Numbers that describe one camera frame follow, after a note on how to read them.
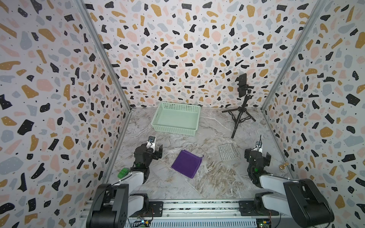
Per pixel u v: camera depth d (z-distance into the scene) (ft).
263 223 2.35
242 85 2.98
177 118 3.55
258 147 2.52
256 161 2.21
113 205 1.37
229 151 3.11
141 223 2.35
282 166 2.88
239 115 3.31
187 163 2.97
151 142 2.45
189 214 2.40
